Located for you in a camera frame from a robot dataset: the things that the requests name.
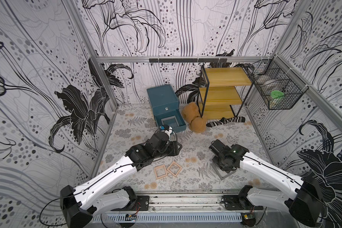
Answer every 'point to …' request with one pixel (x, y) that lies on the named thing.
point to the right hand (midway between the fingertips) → (215, 162)
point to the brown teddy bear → (191, 114)
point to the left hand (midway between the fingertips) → (180, 150)
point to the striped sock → (225, 120)
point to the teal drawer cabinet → (165, 106)
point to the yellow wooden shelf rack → (223, 91)
